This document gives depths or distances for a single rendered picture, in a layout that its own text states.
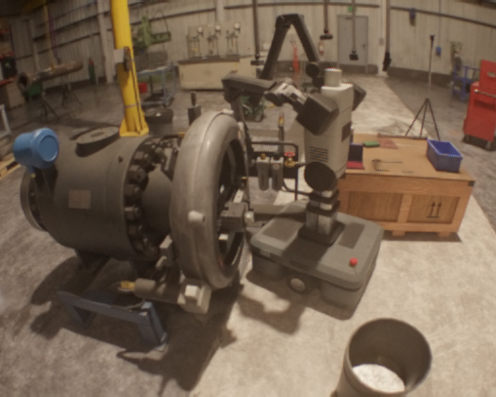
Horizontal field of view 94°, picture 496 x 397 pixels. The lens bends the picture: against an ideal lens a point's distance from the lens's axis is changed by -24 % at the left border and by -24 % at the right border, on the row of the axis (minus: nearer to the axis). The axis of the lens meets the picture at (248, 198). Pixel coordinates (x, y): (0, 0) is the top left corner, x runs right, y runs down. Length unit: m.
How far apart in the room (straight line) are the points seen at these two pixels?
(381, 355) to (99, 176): 1.36
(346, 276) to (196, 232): 0.78
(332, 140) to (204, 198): 0.63
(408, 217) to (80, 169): 1.96
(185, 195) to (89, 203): 0.48
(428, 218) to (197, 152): 1.69
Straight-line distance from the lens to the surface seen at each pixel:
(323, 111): 1.11
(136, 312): 1.38
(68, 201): 1.35
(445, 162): 2.17
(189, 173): 0.95
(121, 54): 4.64
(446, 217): 2.28
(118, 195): 1.18
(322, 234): 1.60
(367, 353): 1.34
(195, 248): 0.99
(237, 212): 1.12
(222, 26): 7.97
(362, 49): 11.67
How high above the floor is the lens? 1.26
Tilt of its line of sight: 30 degrees down
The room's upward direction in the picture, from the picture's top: 4 degrees counter-clockwise
